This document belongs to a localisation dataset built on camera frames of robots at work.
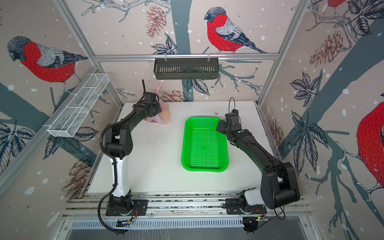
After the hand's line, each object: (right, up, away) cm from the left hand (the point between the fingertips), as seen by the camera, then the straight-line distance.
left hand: (157, 108), depth 103 cm
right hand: (+44, -12, -14) cm, 48 cm away
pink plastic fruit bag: (+4, -7, +2) cm, 8 cm away
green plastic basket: (+33, -27, -7) cm, 43 cm away
